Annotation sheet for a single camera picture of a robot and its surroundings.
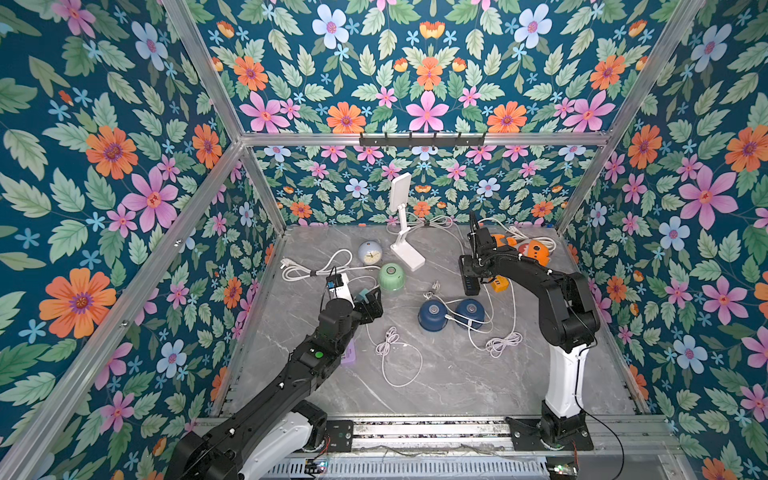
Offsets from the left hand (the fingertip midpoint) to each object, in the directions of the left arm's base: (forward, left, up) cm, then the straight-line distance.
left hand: (372, 291), depth 80 cm
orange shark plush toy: (+19, -55, -10) cm, 59 cm away
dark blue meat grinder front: (-4, -28, -8) cm, 29 cm away
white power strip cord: (+33, -55, -16) cm, 66 cm away
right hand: (+16, -37, -15) cm, 43 cm away
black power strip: (+12, -32, -16) cm, 38 cm away
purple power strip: (-11, +8, -16) cm, 21 cm away
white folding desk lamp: (+29, -9, +9) cm, 31 cm away
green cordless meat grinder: (+10, -5, -9) cm, 15 cm away
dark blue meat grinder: (-4, -16, -8) cm, 18 cm away
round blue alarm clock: (+24, +2, -11) cm, 26 cm away
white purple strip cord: (+25, +14, -17) cm, 33 cm away
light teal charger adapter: (-5, +2, +7) cm, 9 cm away
